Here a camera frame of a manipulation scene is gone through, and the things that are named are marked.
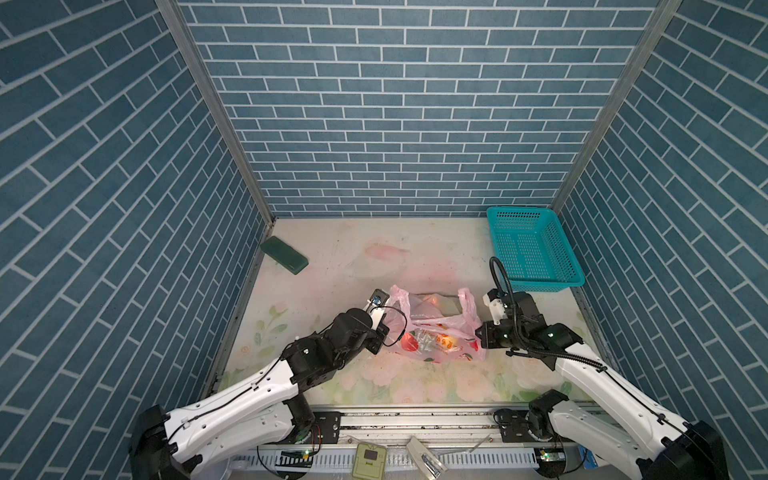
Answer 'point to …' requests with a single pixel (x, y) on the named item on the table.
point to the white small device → (425, 463)
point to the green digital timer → (369, 461)
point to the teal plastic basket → (533, 249)
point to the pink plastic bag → (436, 327)
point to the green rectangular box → (284, 254)
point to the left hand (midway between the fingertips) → (386, 317)
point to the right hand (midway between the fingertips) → (474, 329)
